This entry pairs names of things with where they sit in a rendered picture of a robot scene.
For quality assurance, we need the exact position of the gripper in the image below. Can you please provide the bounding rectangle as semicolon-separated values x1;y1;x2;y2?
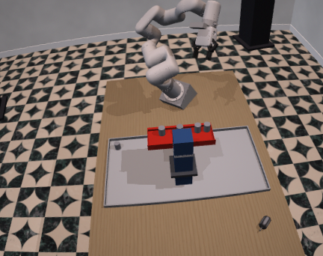
192;26;218;61

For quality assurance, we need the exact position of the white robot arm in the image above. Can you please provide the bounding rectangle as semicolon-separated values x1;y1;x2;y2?
135;0;221;102

